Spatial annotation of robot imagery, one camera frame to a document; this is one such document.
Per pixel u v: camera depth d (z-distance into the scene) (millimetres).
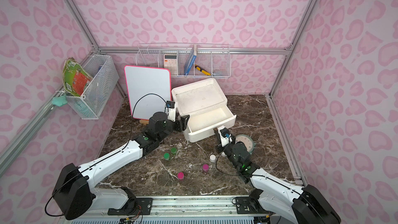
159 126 585
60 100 627
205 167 834
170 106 665
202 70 975
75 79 732
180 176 801
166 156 881
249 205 646
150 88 1673
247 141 935
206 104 835
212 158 858
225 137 644
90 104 719
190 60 879
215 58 993
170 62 951
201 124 833
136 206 714
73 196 397
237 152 588
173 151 885
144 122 1029
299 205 422
